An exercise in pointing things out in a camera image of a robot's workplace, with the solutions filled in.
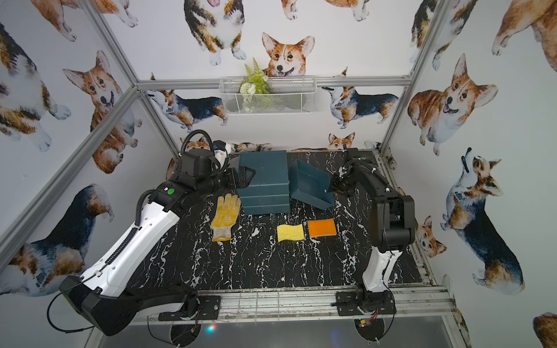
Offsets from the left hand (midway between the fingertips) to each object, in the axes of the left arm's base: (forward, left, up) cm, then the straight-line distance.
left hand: (249, 169), depth 71 cm
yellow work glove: (0, +15, -32) cm, 35 cm away
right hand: (+6, -31, -21) cm, 38 cm away
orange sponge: (-6, -27, -33) cm, 43 cm away
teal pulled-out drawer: (+17, -24, -34) cm, 45 cm away
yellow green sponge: (-9, -14, -32) cm, 36 cm away
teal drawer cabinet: (0, -5, -14) cm, 15 cm away
